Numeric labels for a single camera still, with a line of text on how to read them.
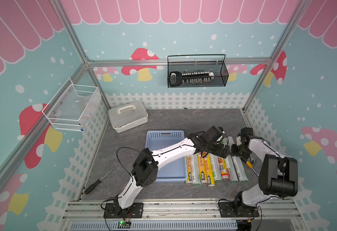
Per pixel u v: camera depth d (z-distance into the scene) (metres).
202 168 0.85
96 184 0.82
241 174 0.83
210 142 0.65
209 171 0.85
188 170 0.84
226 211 0.74
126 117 0.99
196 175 0.82
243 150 0.77
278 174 0.51
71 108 0.81
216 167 0.85
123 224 0.73
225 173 0.83
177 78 0.90
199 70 0.92
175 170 0.86
